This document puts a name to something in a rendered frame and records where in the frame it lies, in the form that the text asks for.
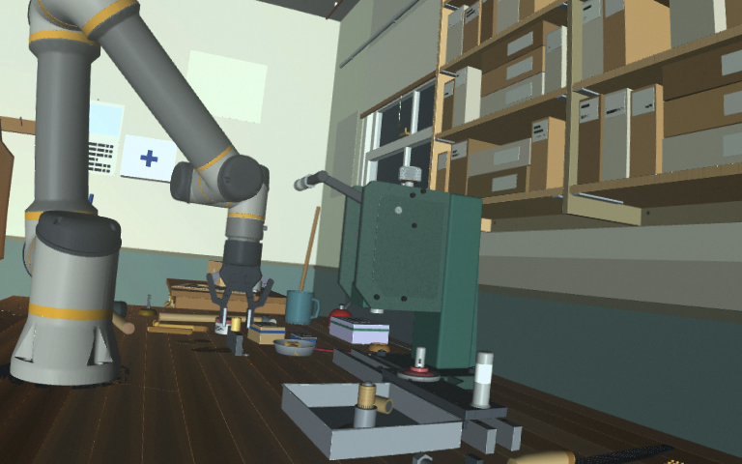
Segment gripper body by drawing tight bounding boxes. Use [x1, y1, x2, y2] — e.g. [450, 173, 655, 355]
[221, 239, 264, 293]

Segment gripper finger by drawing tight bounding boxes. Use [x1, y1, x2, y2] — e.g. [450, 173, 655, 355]
[207, 272, 234, 330]
[244, 277, 275, 330]

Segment grey press lever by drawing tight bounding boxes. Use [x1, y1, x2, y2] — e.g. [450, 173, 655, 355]
[293, 170, 364, 205]

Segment red carrier with grey boss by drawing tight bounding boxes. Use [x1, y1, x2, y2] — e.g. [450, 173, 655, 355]
[396, 346, 442, 384]

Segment white cylinder peg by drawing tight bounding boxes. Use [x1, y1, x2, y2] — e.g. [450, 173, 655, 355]
[470, 350, 496, 411]

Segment wooden crate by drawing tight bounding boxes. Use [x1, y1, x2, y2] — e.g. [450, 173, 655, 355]
[166, 277, 289, 317]

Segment tan box with blue lid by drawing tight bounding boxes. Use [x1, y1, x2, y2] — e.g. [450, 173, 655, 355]
[247, 323, 288, 346]

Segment teal mug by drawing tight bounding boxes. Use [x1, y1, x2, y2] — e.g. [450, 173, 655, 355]
[284, 289, 321, 327]

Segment wooden strips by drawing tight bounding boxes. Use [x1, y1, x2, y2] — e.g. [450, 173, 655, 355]
[146, 311, 216, 337]

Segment grey dish with brass bits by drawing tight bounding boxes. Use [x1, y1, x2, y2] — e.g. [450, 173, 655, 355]
[272, 338, 318, 358]

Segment wooden stick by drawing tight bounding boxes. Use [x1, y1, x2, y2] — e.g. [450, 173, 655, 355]
[298, 205, 323, 294]

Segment white box with green stripe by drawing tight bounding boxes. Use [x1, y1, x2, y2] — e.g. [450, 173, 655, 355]
[328, 315, 391, 346]

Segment white sign with blue cross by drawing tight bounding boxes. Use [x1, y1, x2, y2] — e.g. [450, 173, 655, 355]
[119, 133, 179, 183]

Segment green press body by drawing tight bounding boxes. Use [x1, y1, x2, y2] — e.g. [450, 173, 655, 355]
[337, 180, 484, 373]

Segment grey open tray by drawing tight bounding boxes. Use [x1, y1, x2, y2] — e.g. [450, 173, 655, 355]
[280, 381, 466, 462]

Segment white framed window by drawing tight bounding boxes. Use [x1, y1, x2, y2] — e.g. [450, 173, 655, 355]
[359, 79, 437, 188]

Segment brown wooden board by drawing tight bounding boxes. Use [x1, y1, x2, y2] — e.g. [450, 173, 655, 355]
[0, 115, 37, 260]

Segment grey ceiling pipe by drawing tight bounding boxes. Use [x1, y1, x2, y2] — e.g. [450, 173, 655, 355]
[338, 0, 425, 70]

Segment wooden shelf unit with boxes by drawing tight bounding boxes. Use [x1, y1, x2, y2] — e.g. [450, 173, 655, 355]
[431, 0, 742, 234]

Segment wooden handled mallet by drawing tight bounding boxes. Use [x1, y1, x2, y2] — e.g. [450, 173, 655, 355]
[111, 300, 136, 336]

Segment grey wall panel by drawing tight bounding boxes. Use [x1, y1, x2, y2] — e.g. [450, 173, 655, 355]
[329, 110, 362, 199]

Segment white wall calendar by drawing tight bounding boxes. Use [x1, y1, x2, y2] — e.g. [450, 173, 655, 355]
[87, 99, 127, 176]

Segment dark grey slide rail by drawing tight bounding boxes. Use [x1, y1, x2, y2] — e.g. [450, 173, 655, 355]
[332, 344, 524, 455]

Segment black file with wooden handle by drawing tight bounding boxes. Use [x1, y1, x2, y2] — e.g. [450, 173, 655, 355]
[506, 444, 677, 464]

